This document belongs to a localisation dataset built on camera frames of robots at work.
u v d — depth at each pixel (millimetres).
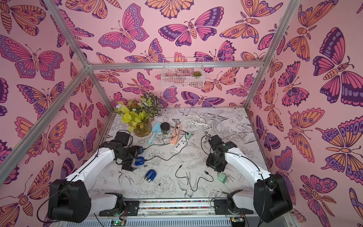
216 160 694
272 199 404
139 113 914
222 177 819
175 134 1038
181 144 955
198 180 832
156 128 1061
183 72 953
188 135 947
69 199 407
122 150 643
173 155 923
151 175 827
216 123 1084
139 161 881
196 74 922
